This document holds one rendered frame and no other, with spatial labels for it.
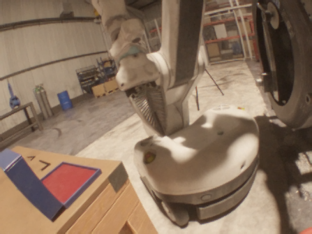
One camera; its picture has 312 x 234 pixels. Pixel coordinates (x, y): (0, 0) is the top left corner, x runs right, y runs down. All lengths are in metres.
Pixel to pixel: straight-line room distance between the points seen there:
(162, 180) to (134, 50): 0.38
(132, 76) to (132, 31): 0.10
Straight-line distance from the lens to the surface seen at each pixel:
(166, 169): 0.50
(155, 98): 0.35
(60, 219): 0.29
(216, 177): 0.51
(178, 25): 0.51
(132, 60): 0.35
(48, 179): 0.43
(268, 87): 0.87
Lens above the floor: 0.64
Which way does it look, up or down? 18 degrees down
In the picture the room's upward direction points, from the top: 16 degrees counter-clockwise
